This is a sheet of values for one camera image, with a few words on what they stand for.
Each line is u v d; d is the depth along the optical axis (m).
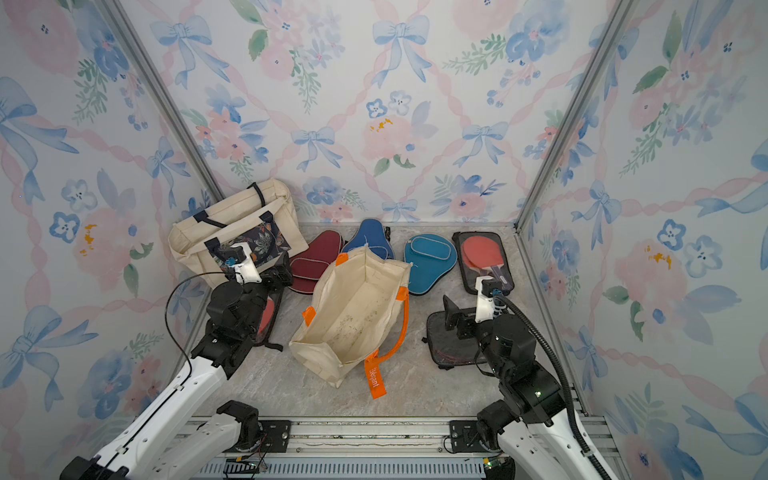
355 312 0.96
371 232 1.17
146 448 0.42
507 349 0.49
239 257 0.60
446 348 0.86
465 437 0.73
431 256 1.06
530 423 0.46
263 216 0.96
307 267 1.07
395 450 0.73
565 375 0.42
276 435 0.74
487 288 0.56
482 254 1.14
